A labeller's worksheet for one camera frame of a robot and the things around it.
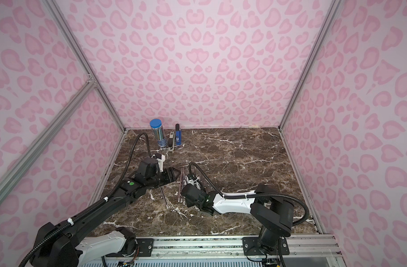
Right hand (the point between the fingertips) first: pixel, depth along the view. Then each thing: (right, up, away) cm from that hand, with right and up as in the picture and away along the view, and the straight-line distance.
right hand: (189, 194), depth 86 cm
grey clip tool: (-14, +27, +22) cm, 38 cm away
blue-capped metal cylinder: (-20, +33, +14) cm, 41 cm away
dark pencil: (-14, -3, +3) cm, 14 cm away
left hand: (-5, +12, -5) cm, 14 cm away
